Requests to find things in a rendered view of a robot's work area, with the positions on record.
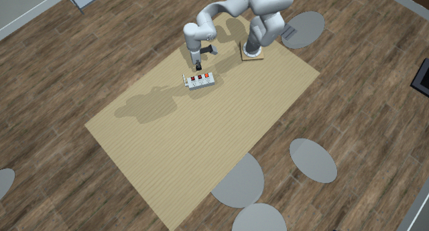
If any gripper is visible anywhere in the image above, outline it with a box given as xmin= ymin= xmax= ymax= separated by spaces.
xmin=190 ymin=50 xmax=202 ymax=71

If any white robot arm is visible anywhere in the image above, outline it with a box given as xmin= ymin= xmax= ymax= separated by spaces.
xmin=183 ymin=0 xmax=294 ymax=58

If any white power strip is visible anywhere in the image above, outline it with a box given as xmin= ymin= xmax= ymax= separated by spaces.
xmin=185 ymin=72 xmax=215 ymax=90

